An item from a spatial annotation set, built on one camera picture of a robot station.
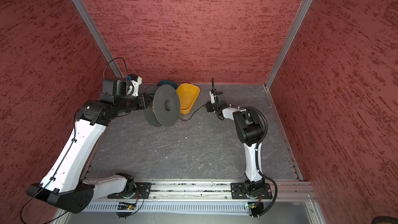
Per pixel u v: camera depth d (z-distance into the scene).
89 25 0.86
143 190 0.74
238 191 0.74
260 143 0.57
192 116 1.01
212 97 0.96
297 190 0.76
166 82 1.19
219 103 0.85
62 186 0.37
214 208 0.77
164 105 0.68
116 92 0.49
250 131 0.56
